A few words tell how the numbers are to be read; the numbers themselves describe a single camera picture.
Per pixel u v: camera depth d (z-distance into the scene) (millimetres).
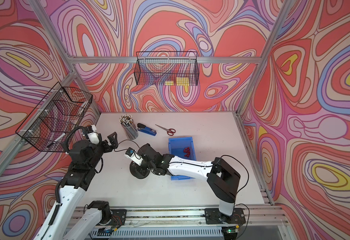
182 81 910
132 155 661
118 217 725
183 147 989
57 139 729
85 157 526
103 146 640
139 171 676
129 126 936
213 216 729
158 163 597
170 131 1078
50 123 766
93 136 619
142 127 1066
